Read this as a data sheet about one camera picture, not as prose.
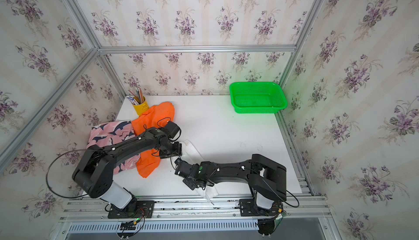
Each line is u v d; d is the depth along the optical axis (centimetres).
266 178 43
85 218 72
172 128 74
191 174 60
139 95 102
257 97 119
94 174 43
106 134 93
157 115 102
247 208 73
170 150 75
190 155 90
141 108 103
